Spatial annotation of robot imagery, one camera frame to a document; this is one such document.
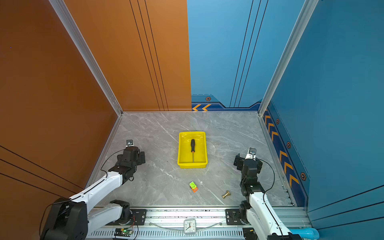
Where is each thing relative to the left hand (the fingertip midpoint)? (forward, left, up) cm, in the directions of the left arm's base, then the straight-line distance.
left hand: (134, 152), depth 89 cm
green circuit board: (-39, -3, -8) cm, 40 cm away
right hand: (-2, -67, +1) cm, 67 cm away
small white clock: (-36, -35, -5) cm, 50 cm away
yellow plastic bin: (+1, -30, -4) cm, 31 cm away
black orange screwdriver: (+7, -35, -5) cm, 36 cm away
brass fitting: (-21, -55, -5) cm, 59 cm away
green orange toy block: (-18, -36, -5) cm, 41 cm away
